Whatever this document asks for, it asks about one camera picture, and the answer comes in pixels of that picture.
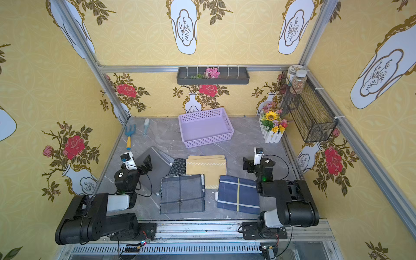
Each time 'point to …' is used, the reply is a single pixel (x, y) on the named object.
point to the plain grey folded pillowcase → (161, 164)
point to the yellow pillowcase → (212, 167)
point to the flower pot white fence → (272, 124)
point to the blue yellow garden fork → (129, 138)
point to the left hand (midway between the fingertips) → (135, 157)
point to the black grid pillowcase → (178, 167)
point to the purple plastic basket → (203, 127)
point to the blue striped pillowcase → (238, 194)
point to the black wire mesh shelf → (317, 123)
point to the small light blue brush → (146, 125)
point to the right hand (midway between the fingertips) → (256, 156)
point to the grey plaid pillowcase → (183, 193)
